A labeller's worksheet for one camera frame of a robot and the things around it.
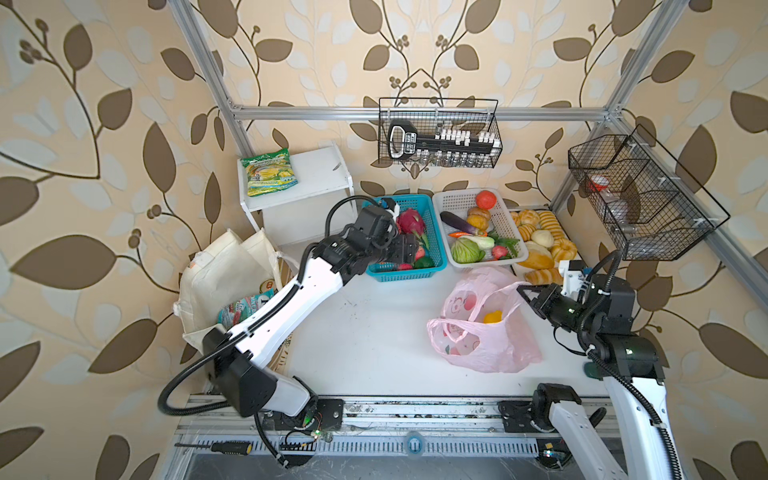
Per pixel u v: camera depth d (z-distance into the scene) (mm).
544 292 606
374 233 557
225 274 764
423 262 968
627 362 444
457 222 1127
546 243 1023
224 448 697
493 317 642
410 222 1075
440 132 807
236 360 395
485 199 1092
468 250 969
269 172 796
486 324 654
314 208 805
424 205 1116
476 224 1087
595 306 503
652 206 727
